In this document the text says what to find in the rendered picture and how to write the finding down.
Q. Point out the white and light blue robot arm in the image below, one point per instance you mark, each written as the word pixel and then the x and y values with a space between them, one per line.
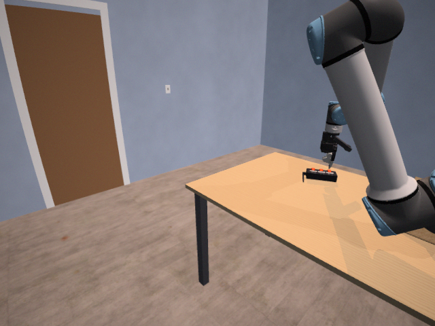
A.
pixel 396 202

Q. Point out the black power strip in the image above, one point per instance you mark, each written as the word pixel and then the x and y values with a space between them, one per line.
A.
pixel 320 174

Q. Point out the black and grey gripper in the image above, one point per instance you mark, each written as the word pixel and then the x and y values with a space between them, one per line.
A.
pixel 329 147

